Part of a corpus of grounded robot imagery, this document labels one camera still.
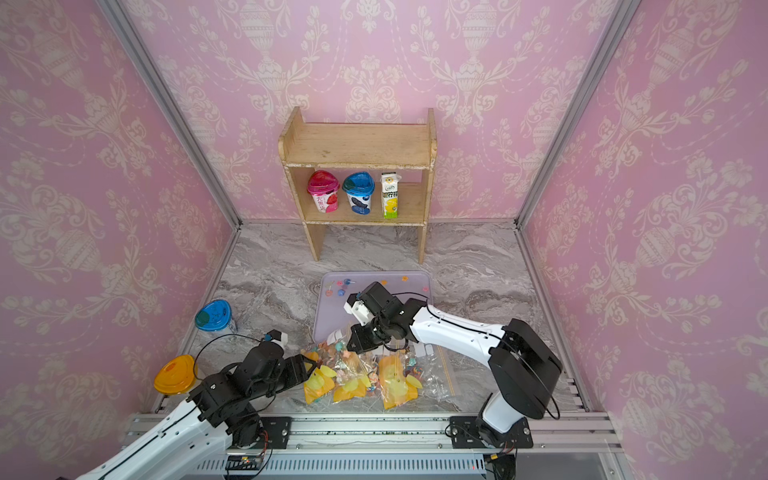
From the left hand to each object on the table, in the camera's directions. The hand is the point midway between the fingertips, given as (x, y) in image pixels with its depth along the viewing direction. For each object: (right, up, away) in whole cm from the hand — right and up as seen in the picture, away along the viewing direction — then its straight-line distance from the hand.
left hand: (312, 371), depth 79 cm
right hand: (+10, +7, -2) cm, 12 cm away
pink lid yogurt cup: (+1, +51, +8) cm, 51 cm away
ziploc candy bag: (+2, -3, -1) cm, 4 cm away
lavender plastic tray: (+2, +20, +21) cm, 29 cm away
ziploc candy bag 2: (+12, 0, -3) cm, 13 cm away
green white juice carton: (+21, +48, +7) cm, 53 cm away
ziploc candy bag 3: (+25, -2, 0) cm, 25 cm away
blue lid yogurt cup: (+12, +50, +8) cm, 52 cm away
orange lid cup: (-33, +1, -5) cm, 33 cm away
